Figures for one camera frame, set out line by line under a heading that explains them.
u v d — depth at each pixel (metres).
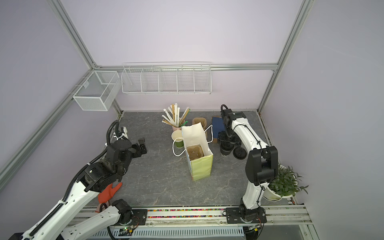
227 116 0.65
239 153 0.96
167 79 1.00
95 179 0.44
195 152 0.96
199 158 0.66
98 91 0.98
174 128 0.98
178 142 0.93
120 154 0.48
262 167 0.48
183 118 0.99
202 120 1.11
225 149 0.87
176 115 0.99
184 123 1.02
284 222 0.73
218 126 0.70
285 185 0.68
